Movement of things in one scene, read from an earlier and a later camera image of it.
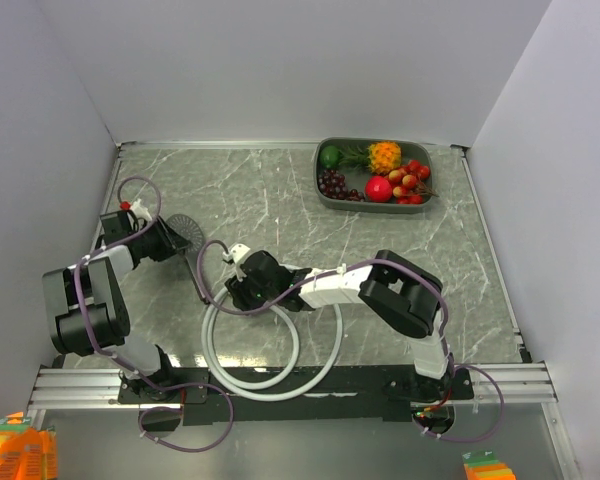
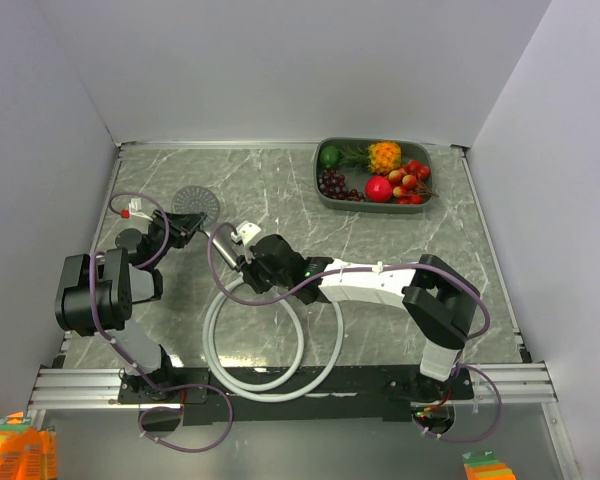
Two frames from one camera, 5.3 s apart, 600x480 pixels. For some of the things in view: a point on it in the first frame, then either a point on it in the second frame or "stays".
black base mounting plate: (358, 395) stays
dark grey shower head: (194, 232) → (199, 199)
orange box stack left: (12, 449) stays
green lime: (329, 156) stays
